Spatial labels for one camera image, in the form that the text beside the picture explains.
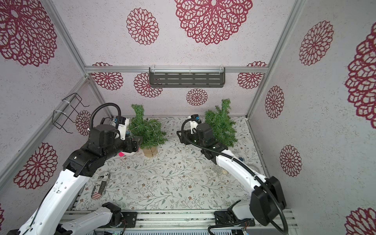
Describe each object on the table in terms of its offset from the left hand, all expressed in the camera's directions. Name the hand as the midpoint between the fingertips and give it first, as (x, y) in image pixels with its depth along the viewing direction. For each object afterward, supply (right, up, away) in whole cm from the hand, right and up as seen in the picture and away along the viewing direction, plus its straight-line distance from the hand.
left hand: (136, 139), depth 68 cm
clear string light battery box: (+43, -21, +22) cm, 53 cm away
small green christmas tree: (+4, +4, +11) cm, 13 cm away
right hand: (+22, +5, +8) cm, 24 cm away
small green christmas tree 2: (+45, +6, +16) cm, 48 cm away
